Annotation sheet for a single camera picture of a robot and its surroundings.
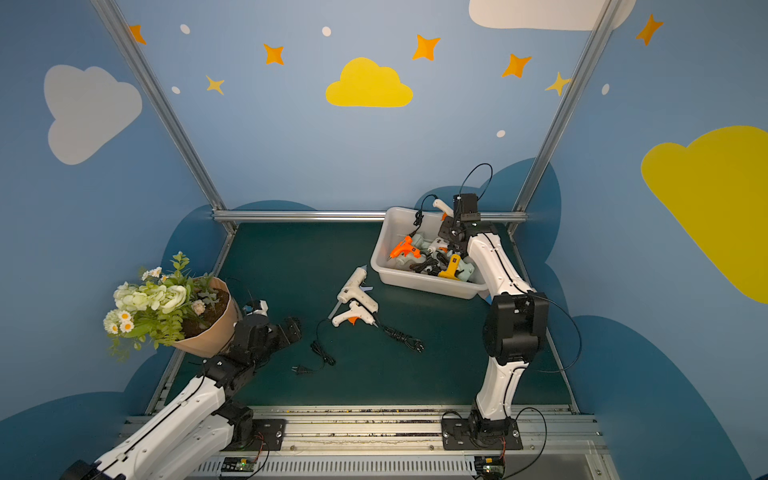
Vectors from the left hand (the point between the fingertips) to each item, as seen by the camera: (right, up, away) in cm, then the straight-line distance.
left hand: (289, 321), depth 85 cm
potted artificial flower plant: (-19, +8, -21) cm, 29 cm away
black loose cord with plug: (+7, -9, +4) cm, 12 cm away
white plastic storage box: (+31, +31, +30) cm, 53 cm away
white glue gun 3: (+17, 0, +11) cm, 21 cm away
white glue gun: (+47, +34, +9) cm, 58 cm away
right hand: (+50, +28, +9) cm, 58 cm away
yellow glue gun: (+51, +16, +17) cm, 56 cm away
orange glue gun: (+35, +22, +23) cm, 47 cm away
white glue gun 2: (+17, +7, +15) cm, 24 cm away
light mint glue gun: (+48, +23, +26) cm, 59 cm away
